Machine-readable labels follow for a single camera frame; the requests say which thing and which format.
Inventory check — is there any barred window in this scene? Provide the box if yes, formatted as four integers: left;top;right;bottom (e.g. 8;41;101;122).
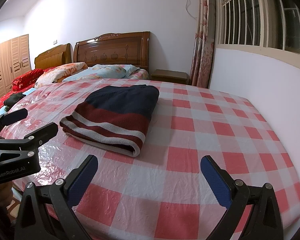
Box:
216;0;300;69

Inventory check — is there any person's hand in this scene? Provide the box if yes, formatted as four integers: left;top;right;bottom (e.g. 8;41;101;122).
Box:
0;181;13;207

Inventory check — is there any pink checkered bed sheet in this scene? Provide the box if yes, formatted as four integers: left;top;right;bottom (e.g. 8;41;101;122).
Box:
15;80;300;239

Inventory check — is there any large wooden headboard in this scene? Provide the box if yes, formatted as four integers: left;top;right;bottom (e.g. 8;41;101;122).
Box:
73;31;151;71

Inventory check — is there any light blue floral pillow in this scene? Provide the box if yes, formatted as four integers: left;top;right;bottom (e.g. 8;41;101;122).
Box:
63;64;140;82

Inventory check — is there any black cloth item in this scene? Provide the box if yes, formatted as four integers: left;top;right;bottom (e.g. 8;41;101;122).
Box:
4;92;26;112

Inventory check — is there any pink floral curtain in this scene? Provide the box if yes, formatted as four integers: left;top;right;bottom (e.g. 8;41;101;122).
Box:
190;0;216;88

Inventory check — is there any wooden wardrobe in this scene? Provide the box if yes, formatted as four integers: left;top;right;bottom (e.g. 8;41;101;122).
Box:
0;34;31;98

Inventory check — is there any small wooden headboard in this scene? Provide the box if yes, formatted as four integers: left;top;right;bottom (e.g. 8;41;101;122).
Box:
34;43;72;70

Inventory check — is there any wooden nightstand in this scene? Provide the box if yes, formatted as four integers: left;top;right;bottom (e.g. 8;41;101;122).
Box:
151;69;190;85

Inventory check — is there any orange floral pillow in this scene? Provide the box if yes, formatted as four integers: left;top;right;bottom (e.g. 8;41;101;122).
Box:
34;62;88;89

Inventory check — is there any red blanket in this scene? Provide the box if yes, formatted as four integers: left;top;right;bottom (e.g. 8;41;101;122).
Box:
0;67;55;109

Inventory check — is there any red grey striped sweater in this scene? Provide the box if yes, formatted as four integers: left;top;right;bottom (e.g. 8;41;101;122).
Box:
59;85;159;158

